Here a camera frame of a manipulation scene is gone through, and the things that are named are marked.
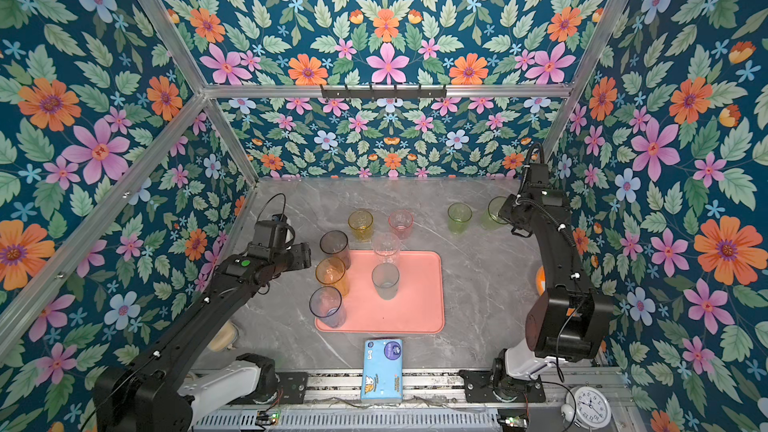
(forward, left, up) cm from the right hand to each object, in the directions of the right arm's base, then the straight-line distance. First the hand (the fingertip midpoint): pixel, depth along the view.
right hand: (512, 213), depth 84 cm
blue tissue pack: (-37, +37, -16) cm, 54 cm away
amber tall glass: (-11, +52, -13) cm, 55 cm away
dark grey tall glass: (-4, +52, -9) cm, 53 cm away
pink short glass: (+10, +32, -17) cm, 38 cm away
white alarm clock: (-45, -13, -17) cm, 49 cm away
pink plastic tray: (-18, +27, -22) cm, 40 cm away
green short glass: (+12, +12, -17) cm, 24 cm away
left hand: (-8, +59, -3) cm, 60 cm away
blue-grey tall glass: (-22, +52, -11) cm, 57 cm away
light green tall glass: (-3, +7, +2) cm, 8 cm away
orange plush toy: (-14, -9, -14) cm, 22 cm away
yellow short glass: (+10, +46, -18) cm, 51 cm away
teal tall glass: (-12, +37, -14) cm, 41 cm away
